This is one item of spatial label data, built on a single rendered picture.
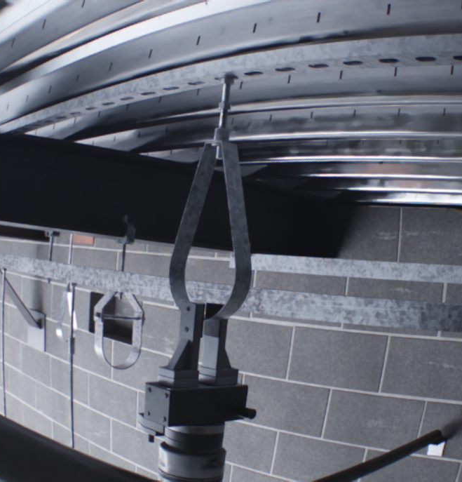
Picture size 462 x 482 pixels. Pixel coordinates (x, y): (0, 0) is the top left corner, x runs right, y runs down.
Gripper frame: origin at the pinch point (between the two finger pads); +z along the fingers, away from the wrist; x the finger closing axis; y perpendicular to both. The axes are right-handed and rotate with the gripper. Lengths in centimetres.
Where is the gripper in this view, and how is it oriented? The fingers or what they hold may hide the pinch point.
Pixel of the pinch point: (204, 320)
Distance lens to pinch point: 80.4
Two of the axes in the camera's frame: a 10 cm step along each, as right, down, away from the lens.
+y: 7.0, 0.4, -7.1
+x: -7.0, -1.0, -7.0
